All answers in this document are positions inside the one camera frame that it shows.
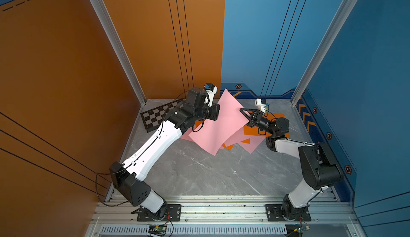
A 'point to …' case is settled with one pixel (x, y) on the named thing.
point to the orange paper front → (230, 147)
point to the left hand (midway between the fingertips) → (220, 105)
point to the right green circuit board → (296, 230)
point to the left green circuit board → (160, 228)
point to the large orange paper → (254, 131)
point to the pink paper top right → (239, 136)
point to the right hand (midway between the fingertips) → (240, 114)
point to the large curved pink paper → (216, 134)
